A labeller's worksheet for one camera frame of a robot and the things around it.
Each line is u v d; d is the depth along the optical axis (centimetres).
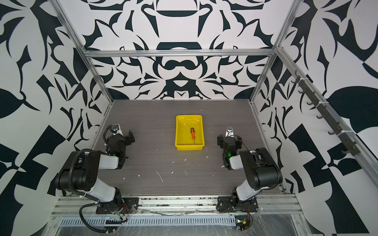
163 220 71
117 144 71
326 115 55
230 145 72
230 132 80
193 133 99
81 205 65
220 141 85
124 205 73
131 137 87
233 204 67
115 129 79
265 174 46
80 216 67
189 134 101
